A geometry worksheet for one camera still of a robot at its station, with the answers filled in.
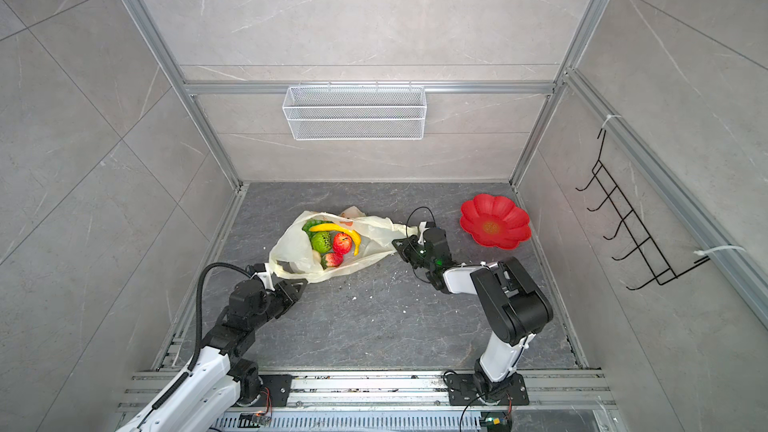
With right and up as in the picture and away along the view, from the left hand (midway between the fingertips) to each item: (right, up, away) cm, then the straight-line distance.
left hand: (305, 276), depth 82 cm
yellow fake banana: (+6, +13, +15) cm, 21 cm away
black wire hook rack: (+80, +8, -21) cm, 83 cm away
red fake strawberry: (+5, +3, +11) cm, 12 cm away
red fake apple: (+8, +8, +13) cm, 17 cm away
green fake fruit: (+1, +9, +13) cm, 16 cm away
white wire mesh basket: (+12, +52, +18) cm, 56 cm away
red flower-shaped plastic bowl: (+63, +14, +25) cm, 69 cm away
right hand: (+24, +10, +10) cm, 28 cm away
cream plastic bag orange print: (-4, +6, 0) cm, 7 cm away
